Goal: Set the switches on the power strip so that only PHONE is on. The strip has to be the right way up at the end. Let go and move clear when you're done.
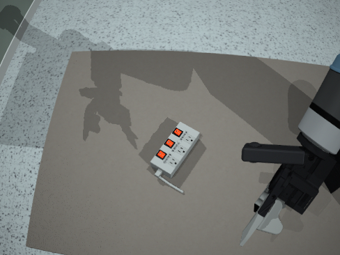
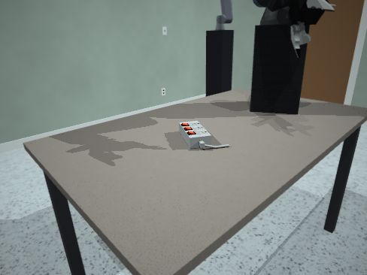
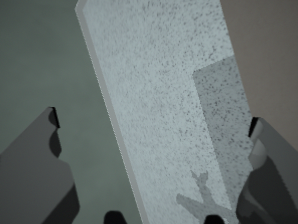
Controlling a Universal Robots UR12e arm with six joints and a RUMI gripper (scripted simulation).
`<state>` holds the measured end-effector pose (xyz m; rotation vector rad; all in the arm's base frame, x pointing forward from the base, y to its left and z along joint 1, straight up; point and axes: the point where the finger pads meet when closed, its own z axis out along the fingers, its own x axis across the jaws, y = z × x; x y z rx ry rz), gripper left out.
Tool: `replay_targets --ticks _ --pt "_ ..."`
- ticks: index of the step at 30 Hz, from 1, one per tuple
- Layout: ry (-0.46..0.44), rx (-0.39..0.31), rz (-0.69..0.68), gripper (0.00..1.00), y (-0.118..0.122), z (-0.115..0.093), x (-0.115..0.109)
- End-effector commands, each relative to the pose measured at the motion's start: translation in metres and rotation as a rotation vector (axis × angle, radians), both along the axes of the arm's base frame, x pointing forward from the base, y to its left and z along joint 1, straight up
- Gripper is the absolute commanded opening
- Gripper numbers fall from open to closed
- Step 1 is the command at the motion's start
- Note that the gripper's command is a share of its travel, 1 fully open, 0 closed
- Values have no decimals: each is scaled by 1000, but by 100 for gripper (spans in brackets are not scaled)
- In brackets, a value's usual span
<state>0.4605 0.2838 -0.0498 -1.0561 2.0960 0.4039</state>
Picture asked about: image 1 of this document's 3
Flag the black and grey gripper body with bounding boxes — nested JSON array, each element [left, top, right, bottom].
[[268, 132, 337, 215]]

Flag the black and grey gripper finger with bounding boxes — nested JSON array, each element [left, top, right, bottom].
[[240, 177, 285, 247], [254, 184, 286, 212]]

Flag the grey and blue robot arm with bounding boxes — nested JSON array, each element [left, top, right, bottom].
[[242, 54, 340, 165]]

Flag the white power strip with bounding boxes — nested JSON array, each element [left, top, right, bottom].
[[150, 122, 200, 193]]

